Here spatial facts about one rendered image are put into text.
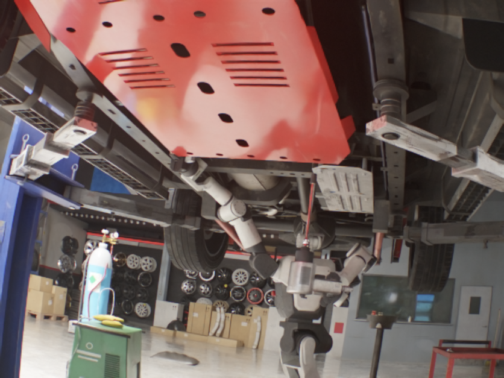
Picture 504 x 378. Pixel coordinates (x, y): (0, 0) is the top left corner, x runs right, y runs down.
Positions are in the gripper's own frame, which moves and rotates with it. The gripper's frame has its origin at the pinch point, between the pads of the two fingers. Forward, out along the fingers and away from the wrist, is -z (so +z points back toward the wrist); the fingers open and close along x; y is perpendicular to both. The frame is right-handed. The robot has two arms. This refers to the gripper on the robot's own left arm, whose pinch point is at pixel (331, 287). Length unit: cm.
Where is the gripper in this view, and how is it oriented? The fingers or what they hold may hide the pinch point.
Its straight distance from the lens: 183.9
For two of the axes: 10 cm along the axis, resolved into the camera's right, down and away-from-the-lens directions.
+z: 1.6, 2.9, 9.4
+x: -1.4, 9.5, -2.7
